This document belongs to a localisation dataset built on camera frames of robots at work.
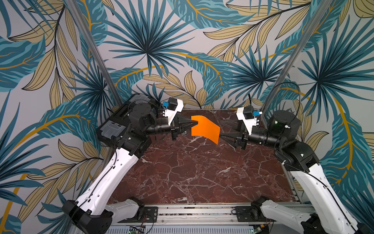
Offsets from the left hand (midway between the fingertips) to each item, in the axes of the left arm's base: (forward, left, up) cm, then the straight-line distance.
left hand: (195, 124), depth 54 cm
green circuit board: (-30, +28, -46) cm, 62 cm away
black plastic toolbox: (+16, +48, -27) cm, 57 cm away
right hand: (0, -10, -1) cm, 10 cm away
